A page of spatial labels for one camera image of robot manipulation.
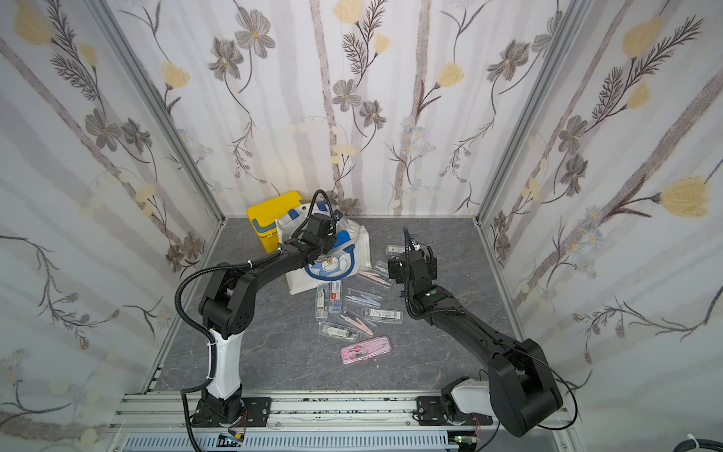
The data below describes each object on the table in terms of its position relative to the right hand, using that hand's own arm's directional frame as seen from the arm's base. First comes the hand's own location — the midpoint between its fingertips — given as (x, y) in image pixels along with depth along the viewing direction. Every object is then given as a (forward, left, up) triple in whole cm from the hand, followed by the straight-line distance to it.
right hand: (415, 254), depth 84 cm
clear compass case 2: (+7, +9, -20) cm, 23 cm away
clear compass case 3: (-6, +15, -19) cm, 25 cm away
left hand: (+16, +30, -8) cm, 34 cm away
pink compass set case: (-24, +14, -18) cm, 33 cm away
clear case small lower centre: (-18, +23, -18) cm, 34 cm away
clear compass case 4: (-9, +29, -18) cm, 35 cm away
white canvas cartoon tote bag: (+3, +21, -6) cm, 22 cm away
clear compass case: (+15, +4, -19) cm, 24 cm away
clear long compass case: (-13, +8, -18) cm, 23 cm away
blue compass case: (+17, +41, -3) cm, 44 cm away
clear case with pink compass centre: (-15, +14, -19) cm, 28 cm away
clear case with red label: (-6, +25, -19) cm, 32 cm away
